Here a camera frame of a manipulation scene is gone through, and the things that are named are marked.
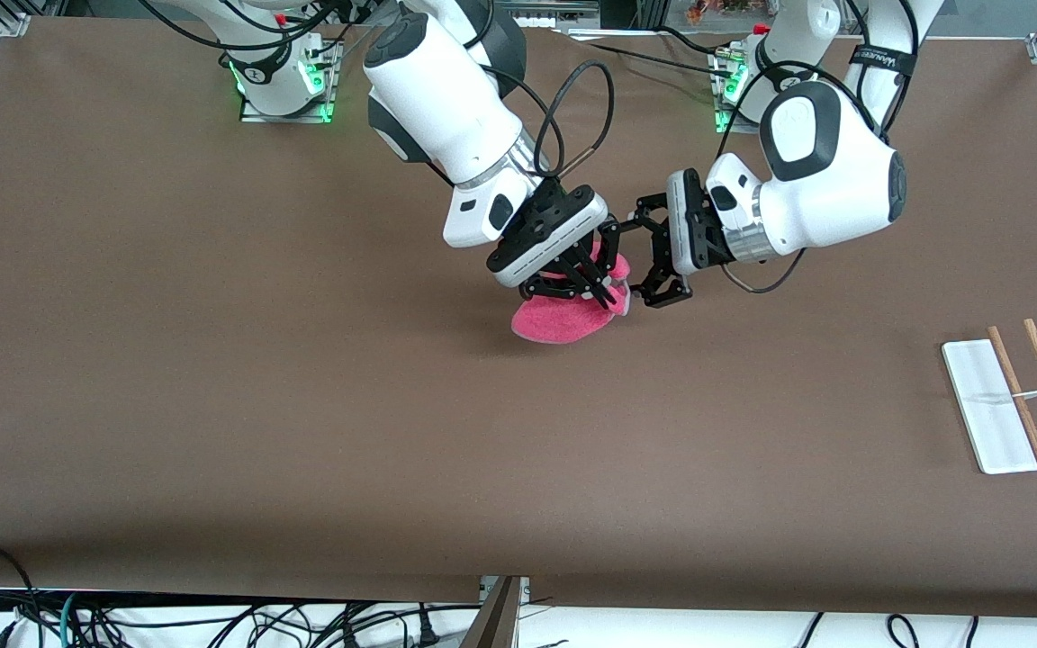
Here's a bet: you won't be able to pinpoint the grey box with white sockets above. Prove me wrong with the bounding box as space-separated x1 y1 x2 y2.
518 0 600 28

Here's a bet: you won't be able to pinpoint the white rack base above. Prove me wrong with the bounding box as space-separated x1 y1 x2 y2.
942 339 1037 475

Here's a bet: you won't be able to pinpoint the pink towel with grey back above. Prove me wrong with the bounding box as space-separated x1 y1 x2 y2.
511 254 635 345

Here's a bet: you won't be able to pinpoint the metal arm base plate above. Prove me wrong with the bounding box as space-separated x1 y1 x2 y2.
239 40 337 124
712 49 767 136

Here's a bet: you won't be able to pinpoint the aluminium frame post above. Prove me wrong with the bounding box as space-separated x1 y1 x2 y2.
460 576 528 648

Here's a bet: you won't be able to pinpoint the black floor cable bundle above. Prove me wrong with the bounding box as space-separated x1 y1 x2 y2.
77 598 483 648

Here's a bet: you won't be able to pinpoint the orange objects behind table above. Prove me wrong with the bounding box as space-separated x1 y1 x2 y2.
685 0 771 23

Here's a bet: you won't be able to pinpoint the brown table cover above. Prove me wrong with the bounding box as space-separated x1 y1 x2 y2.
0 16 1037 622

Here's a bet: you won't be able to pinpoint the black cable on table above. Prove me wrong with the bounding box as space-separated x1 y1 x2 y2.
564 27 740 77

